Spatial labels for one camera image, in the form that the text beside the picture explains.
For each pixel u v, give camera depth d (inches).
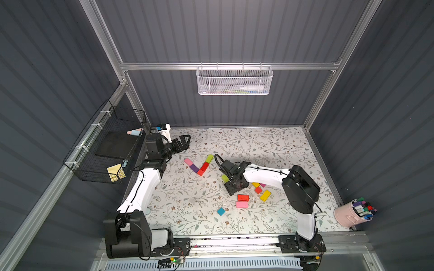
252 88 35.0
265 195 34.8
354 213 28.4
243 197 34.0
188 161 40.8
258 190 35.9
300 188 20.4
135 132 32.3
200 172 38.4
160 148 25.3
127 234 16.1
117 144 29.2
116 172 23.5
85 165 25.3
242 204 33.2
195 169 38.9
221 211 33.3
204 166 39.7
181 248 28.6
